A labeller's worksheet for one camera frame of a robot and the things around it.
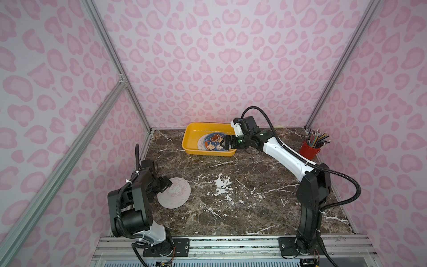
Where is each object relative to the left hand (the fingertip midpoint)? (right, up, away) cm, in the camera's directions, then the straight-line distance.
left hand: (164, 189), depth 91 cm
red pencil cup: (+84, +20, +11) cm, 88 cm away
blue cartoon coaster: (+26, +26, +18) cm, 41 cm away
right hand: (+35, +25, -5) cm, 43 cm away
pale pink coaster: (+7, -3, -2) cm, 8 cm away
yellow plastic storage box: (+12, +34, +27) cm, 45 cm away
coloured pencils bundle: (+84, +27, +3) cm, 89 cm away
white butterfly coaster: (+18, +25, +19) cm, 36 cm away
